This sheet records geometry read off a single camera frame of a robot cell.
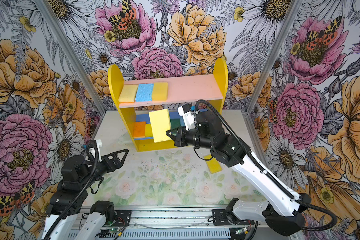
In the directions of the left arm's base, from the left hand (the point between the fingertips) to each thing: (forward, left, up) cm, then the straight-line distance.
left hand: (123, 157), depth 68 cm
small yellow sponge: (+8, -46, -26) cm, 53 cm away
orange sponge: (+24, 0, -11) cm, 27 cm away
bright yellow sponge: (+22, -7, -9) cm, 25 cm away
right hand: (0, -21, +14) cm, 25 cm away
